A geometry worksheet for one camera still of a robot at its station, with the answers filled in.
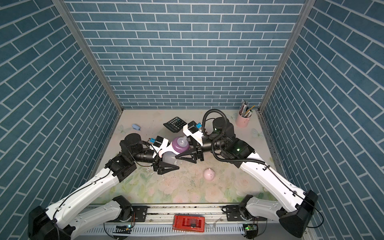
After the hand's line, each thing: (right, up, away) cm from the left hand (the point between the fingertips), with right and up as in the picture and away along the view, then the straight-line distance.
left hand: (181, 162), depth 60 cm
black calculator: (-10, +15, +48) cm, 51 cm away
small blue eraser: (-40, +13, +48) cm, 64 cm away
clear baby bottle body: (-5, +2, 0) cm, 6 cm away
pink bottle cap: (+13, -13, +22) cm, 29 cm away
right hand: (0, +6, -4) cm, 7 cm away
